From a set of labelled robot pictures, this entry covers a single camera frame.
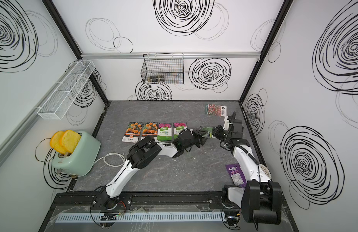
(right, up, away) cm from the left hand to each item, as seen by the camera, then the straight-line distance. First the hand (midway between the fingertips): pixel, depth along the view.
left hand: (210, 134), depth 90 cm
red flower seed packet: (+11, +16, +26) cm, 32 cm away
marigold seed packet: (-53, -1, +12) cm, 54 cm away
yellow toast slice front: (-77, -1, -14) cm, 79 cm away
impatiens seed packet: (-21, +3, +13) cm, 25 cm away
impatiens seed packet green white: (-29, 0, +12) cm, 32 cm away
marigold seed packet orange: (-41, +2, +13) cm, 43 cm away
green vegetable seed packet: (0, 0, +4) cm, 4 cm away
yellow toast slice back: (-82, -2, -17) cm, 84 cm away
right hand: (+1, +4, -5) cm, 7 cm away
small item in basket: (-34, +35, -1) cm, 49 cm away
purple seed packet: (+13, -22, -9) cm, 27 cm away
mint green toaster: (-69, -11, -16) cm, 72 cm away
